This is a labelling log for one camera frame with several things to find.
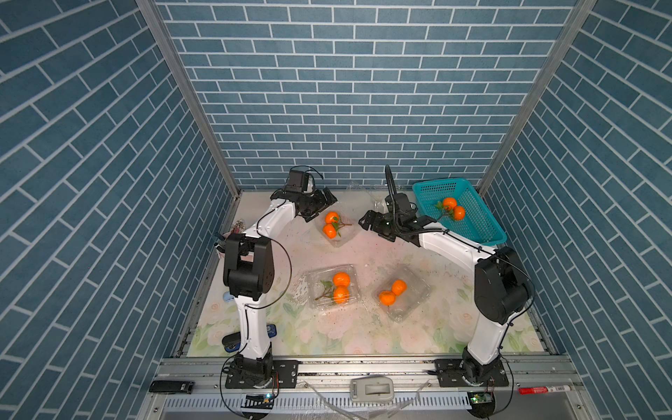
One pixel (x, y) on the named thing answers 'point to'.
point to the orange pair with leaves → (451, 206)
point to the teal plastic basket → (479, 223)
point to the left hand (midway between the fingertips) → (335, 204)
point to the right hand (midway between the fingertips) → (368, 225)
